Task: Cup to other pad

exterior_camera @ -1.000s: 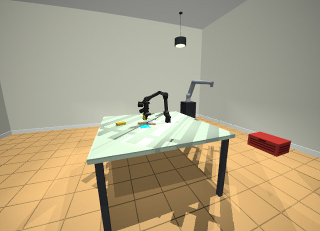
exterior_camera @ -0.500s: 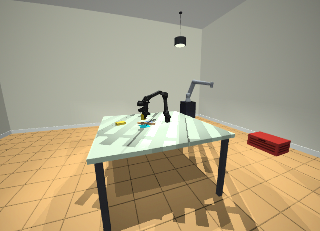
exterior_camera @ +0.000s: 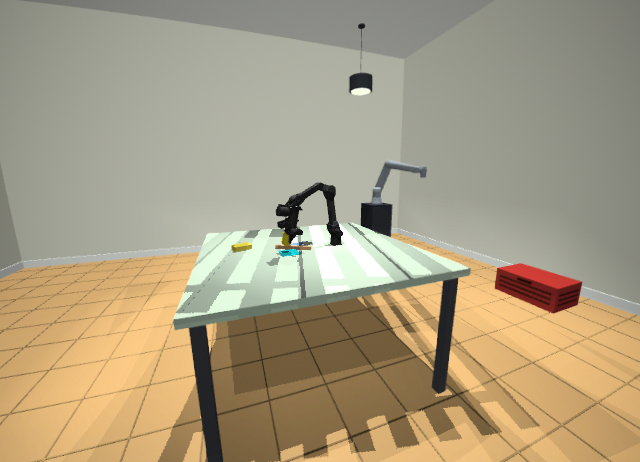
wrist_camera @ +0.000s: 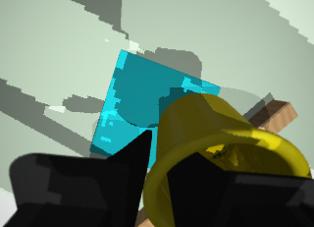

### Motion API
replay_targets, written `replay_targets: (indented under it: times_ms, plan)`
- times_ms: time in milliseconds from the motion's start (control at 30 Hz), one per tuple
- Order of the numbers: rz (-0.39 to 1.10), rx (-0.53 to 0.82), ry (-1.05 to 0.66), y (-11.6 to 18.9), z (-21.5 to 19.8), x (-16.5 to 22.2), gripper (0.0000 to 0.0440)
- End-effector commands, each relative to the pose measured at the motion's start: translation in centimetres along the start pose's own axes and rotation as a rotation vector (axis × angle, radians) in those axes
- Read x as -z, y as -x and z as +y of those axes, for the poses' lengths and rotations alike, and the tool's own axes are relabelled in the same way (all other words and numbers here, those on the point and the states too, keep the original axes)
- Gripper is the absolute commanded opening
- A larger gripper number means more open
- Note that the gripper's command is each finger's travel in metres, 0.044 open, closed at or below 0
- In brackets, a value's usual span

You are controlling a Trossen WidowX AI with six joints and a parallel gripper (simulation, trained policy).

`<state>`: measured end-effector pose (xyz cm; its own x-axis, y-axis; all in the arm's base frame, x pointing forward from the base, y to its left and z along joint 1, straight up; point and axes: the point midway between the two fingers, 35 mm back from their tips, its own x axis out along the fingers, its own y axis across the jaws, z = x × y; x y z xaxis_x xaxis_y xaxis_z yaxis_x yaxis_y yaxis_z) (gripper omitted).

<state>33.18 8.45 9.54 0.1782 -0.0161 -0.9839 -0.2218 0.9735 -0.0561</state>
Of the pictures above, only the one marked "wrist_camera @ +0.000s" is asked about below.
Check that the tan wooden bar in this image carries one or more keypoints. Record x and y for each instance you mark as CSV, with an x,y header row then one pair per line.
x,y
273,117

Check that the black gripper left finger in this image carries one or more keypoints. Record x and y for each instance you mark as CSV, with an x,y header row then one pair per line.
x,y
115,183

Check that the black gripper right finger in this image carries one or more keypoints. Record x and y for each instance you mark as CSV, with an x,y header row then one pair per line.
x,y
203,194

